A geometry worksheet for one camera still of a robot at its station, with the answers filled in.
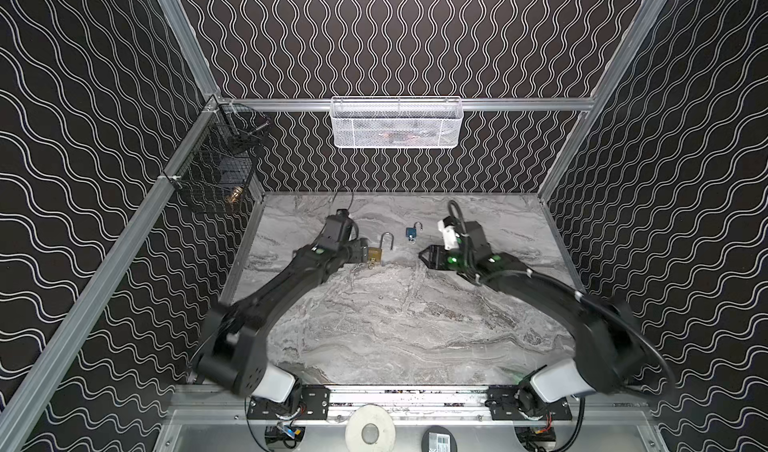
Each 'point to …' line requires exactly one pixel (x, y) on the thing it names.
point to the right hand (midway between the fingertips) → (428, 255)
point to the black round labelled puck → (438, 439)
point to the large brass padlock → (375, 254)
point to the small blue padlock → (411, 232)
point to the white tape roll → (370, 414)
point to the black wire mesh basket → (216, 172)
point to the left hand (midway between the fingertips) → (364, 247)
